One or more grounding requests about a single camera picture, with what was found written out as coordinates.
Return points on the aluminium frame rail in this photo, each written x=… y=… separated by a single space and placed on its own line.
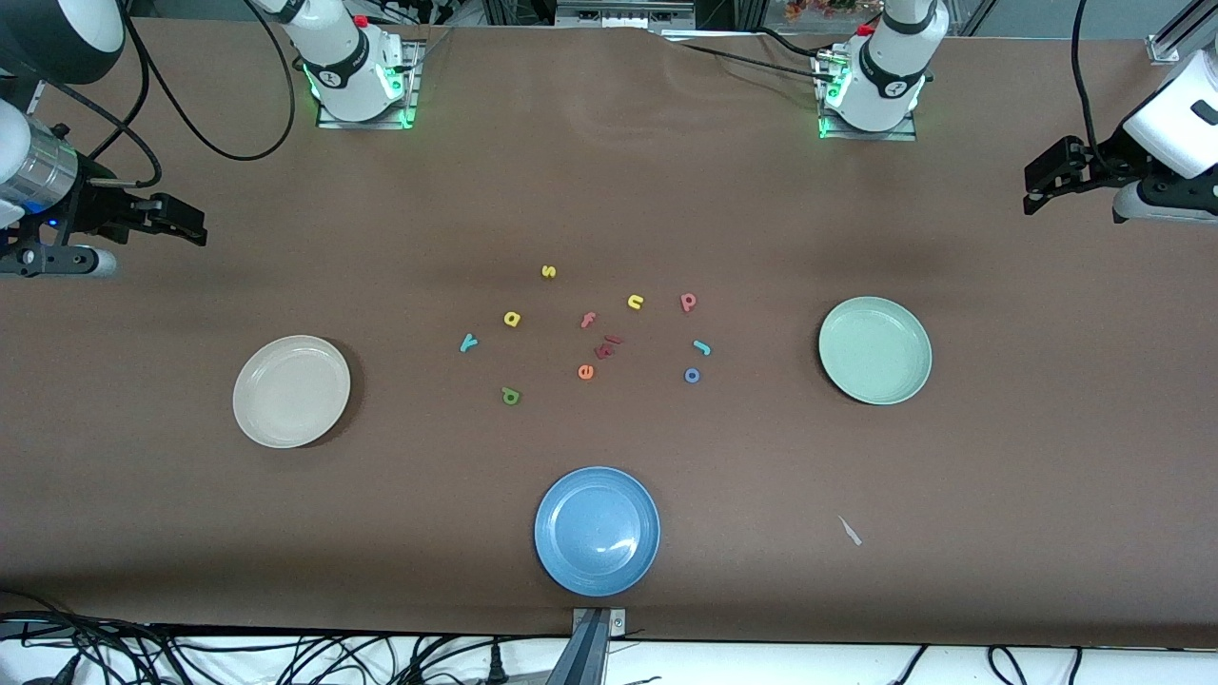
x=1166 y=46

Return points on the green round plate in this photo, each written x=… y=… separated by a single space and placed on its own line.
x=874 y=350

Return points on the grey metal box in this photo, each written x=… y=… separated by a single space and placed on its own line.
x=623 y=11

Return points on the brown paper table cover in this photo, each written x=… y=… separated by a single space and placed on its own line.
x=666 y=190

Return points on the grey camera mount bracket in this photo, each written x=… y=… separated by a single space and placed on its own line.
x=595 y=623

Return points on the small white paper scrap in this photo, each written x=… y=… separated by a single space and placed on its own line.
x=850 y=531

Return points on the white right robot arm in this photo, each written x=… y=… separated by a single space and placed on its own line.
x=352 y=67

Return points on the blue round plate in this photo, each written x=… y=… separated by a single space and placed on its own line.
x=597 y=531

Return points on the orange artificial flowers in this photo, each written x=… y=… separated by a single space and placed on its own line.
x=818 y=8

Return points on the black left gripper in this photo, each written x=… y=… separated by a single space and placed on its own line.
x=1109 y=167

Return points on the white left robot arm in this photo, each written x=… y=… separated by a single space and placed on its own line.
x=890 y=76

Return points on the beige round plate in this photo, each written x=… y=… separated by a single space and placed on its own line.
x=291 y=391

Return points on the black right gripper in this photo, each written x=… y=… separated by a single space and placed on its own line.
x=95 y=206

